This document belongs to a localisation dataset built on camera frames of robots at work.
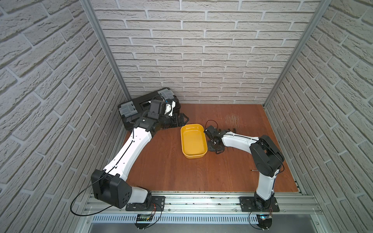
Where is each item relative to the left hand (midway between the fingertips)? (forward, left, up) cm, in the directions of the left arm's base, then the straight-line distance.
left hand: (185, 118), depth 76 cm
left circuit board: (-41, +21, -31) cm, 56 cm away
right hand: (-3, -20, -27) cm, 34 cm away
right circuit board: (-43, -40, -28) cm, 65 cm away
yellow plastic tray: (+2, -6, -27) cm, 28 cm away
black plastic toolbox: (+15, +36, -11) cm, 40 cm away
